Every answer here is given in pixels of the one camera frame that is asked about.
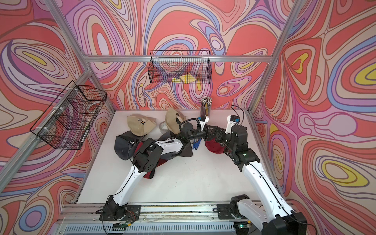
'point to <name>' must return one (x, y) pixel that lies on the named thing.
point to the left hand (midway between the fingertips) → (219, 132)
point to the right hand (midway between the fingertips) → (215, 132)
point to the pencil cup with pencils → (205, 105)
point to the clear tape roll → (163, 127)
